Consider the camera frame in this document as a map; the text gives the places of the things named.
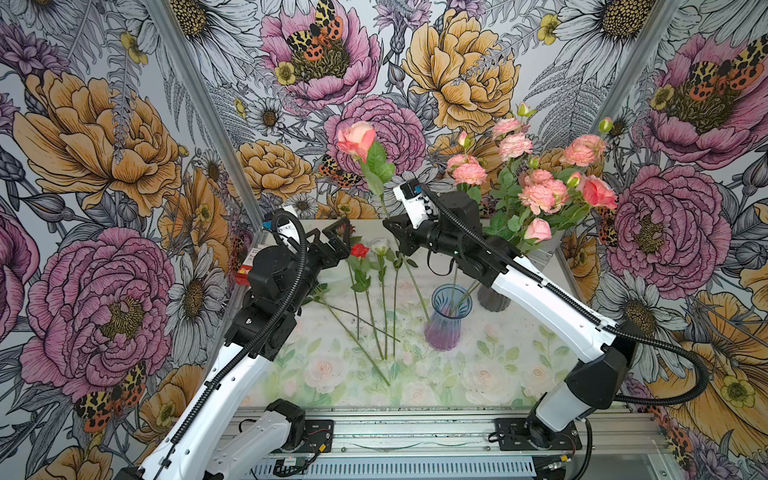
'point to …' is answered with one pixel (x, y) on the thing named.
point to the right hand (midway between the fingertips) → (385, 229)
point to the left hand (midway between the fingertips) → (336, 234)
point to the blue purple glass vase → (450, 303)
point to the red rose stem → (361, 266)
